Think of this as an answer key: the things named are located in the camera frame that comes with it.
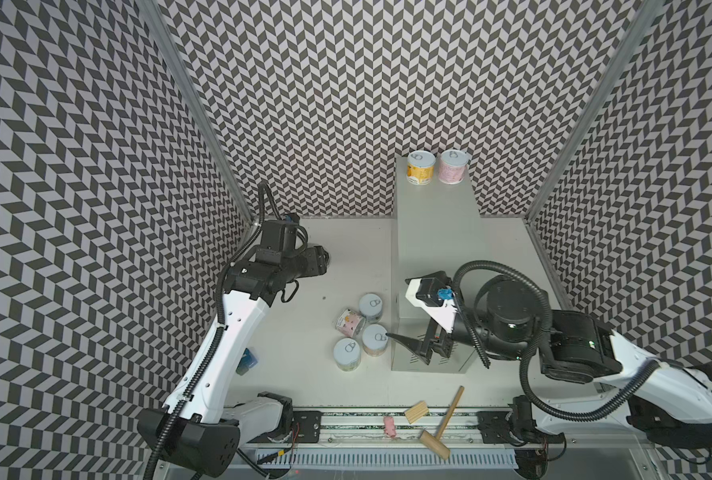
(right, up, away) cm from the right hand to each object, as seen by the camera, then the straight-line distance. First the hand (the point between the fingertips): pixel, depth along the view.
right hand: (402, 316), depth 51 cm
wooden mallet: (+10, -35, +20) cm, 42 cm away
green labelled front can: (-12, -18, +29) cm, 36 cm away
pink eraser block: (-1, -32, +21) cm, 39 cm away
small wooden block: (+6, -31, +25) cm, 40 cm away
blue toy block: (-40, -20, +30) cm, 54 cm away
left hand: (-20, +9, +22) cm, 31 cm away
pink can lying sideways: (-11, -10, +33) cm, 37 cm away
